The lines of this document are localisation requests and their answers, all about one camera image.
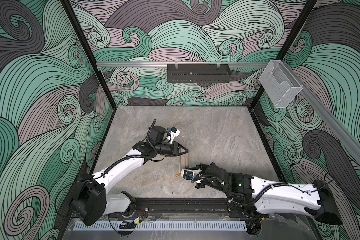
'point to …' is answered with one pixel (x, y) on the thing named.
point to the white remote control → (183, 161)
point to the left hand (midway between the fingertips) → (187, 152)
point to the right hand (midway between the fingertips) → (187, 167)
